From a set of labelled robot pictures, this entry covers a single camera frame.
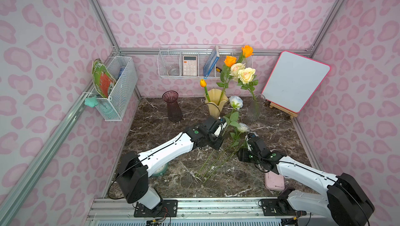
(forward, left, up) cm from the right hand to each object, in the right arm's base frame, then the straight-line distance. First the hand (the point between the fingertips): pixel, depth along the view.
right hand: (239, 152), depth 86 cm
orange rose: (+33, +8, +27) cm, 43 cm away
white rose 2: (+16, -3, 0) cm, 17 cm away
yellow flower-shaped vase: (+30, +13, +14) cm, 36 cm away
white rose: (+21, +3, +18) cm, 28 cm away
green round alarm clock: (-11, +42, -1) cm, 43 cm away
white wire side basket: (+9, +61, +29) cm, 68 cm away
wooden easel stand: (+30, -39, -3) cm, 49 cm away
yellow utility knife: (+44, +11, +23) cm, 51 cm away
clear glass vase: (+27, -12, +6) cm, 30 cm away
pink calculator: (+44, +29, +26) cm, 59 cm away
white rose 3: (+6, +2, -4) cm, 7 cm away
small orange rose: (+25, +20, +28) cm, 42 cm away
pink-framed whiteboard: (+34, -33, +21) cm, 52 cm away
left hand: (+3, +11, +12) cm, 17 cm away
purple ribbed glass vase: (+28, +40, +1) cm, 49 cm away
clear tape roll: (+41, +39, +25) cm, 61 cm away
